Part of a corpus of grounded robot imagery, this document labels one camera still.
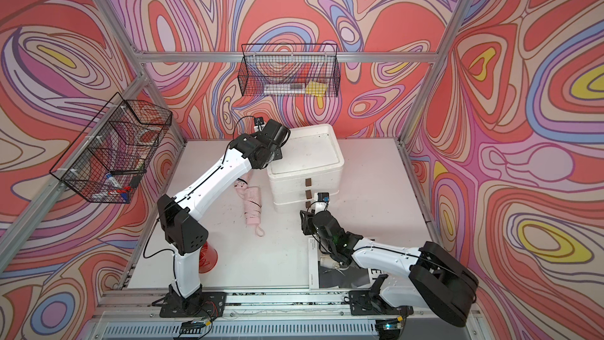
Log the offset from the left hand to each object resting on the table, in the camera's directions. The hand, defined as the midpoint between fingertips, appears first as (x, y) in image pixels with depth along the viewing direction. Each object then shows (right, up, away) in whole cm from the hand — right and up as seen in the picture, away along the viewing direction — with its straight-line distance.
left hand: (273, 151), depth 84 cm
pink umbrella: (-9, -23, +9) cm, 26 cm away
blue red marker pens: (-39, -12, -21) cm, 46 cm away
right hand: (+12, -24, 0) cm, 27 cm away
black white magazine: (+17, -42, -9) cm, 46 cm away
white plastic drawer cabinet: (+14, -4, -4) cm, 15 cm away
